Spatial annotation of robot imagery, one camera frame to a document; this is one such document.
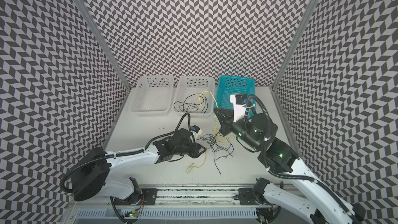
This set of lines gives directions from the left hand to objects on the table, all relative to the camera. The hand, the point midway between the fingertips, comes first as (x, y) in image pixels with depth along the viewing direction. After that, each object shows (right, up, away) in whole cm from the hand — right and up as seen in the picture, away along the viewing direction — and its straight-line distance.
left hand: (204, 148), depth 79 cm
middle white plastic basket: (-7, +29, +26) cm, 39 cm away
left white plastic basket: (-40, +29, +36) cm, 61 cm away
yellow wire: (-5, -10, +3) cm, 12 cm away
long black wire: (-7, +29, +26) cm, 40 cm away
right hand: (+5, +21, -23) cm, 32 cm away
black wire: (-15, +23, +29) cm, 40 cm away
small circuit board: (-31, -25, -13) cm, 41 cm away
